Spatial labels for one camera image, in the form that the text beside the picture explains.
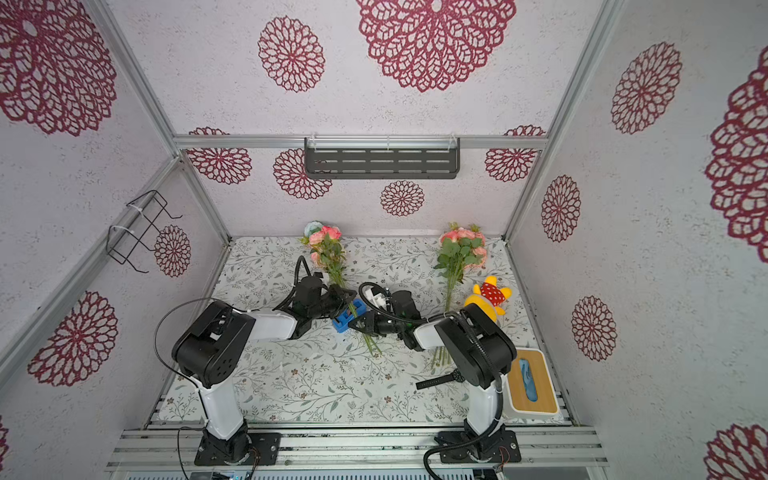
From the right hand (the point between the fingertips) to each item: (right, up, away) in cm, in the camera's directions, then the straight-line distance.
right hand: (349, 323), depth 88 cm
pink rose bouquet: (+38, +23, +21) cm, 50 cm away
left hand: (+3, +9, +7) cm, 11 cm away
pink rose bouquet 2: (-8, +22, +10) cm, 25 cm away
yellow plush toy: (+45, +7, +9) cm, 46 cm away
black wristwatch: (+31, -14, -2) cm, 34 cm away
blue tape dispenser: (+2, +4, +5) cm, 6 cm away
